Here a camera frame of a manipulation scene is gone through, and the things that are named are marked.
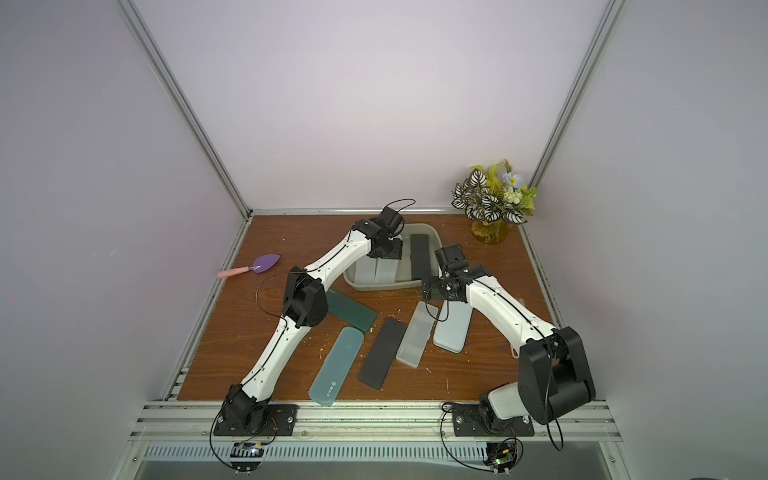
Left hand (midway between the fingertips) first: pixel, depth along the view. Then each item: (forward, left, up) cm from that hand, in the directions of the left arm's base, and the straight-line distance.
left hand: (398, 251), depth 102 cm
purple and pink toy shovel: (-3, +50, -5) cm, 50 cm away
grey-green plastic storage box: (-7, -2, -6) cm, 10 cm away
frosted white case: (-7, +12, -3) cm, 14 cm away
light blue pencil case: (-26, -16, -4) cm, 31 cm away
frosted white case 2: (-7, +4, -2) cm, 8 cm away
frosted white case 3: (-28, -6, -5) cm, 29 cm away
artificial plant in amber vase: (+4, -28, +21) cm, 35 cm away
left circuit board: (-57, +38, -10) cm, 69 cm away
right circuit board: (-57, -25, -7) cm, 62 cm away
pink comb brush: (-33, -33, -5) cm, 47 cm away
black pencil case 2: (-36, +5, -4) cm, 37 cm away
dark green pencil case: (-21, +14, -5) cm, 26 cm away
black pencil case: (0, -8, -3) cm, 8 cm away
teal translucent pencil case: (-37, +17, -5) cm, 41 cm away
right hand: (-16, -13, +5) cm, 21 cm away
